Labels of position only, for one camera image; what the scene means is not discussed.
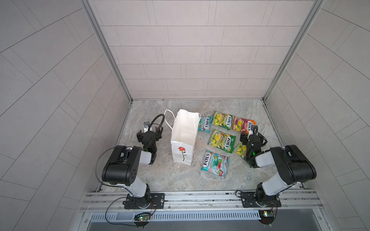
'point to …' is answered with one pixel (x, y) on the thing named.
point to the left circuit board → (142, 217)
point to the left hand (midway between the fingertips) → (152, 125)
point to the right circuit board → (267, 216)
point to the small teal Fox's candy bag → (204, 123)
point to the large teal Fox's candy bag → (215, 164)
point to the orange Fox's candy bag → (243, 125)
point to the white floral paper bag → (184, 124)
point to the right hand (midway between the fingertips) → (249, 131)
